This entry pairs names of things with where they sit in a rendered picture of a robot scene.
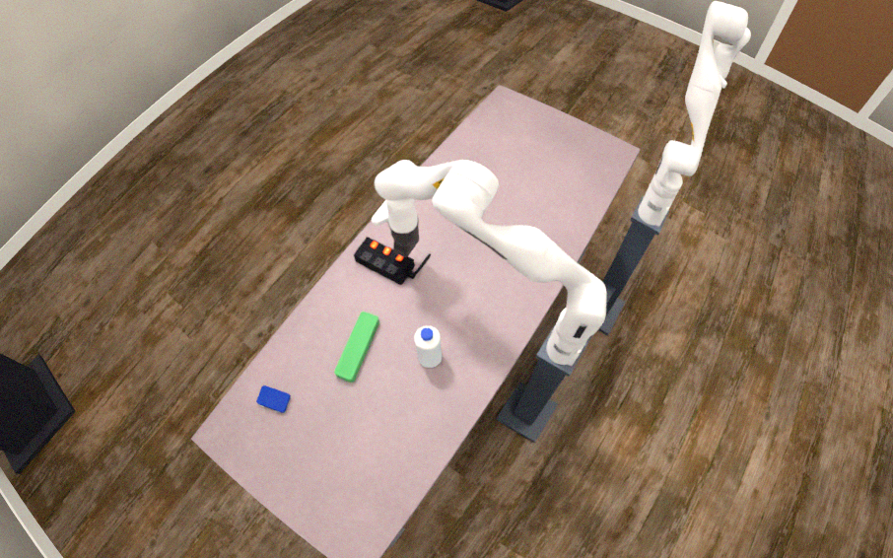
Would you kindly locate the white bottle with blue cap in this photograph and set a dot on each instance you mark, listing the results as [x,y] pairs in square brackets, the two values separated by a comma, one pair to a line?
[428,346]

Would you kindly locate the black power strip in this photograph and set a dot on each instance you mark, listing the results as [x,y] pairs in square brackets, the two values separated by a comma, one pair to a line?
[384,261]

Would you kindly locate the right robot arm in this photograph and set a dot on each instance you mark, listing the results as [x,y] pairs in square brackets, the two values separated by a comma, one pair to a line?
[725,21]

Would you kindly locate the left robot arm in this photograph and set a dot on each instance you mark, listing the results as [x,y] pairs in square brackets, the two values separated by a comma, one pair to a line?
[461,191]

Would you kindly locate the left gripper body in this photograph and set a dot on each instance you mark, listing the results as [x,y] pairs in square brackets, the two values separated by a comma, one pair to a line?
[404,233]

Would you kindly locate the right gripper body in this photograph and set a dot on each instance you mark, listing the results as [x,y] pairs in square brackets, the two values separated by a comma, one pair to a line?
[723,73]

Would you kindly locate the green rectangular block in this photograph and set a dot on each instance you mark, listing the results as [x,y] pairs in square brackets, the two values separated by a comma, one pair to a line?
[357,347]

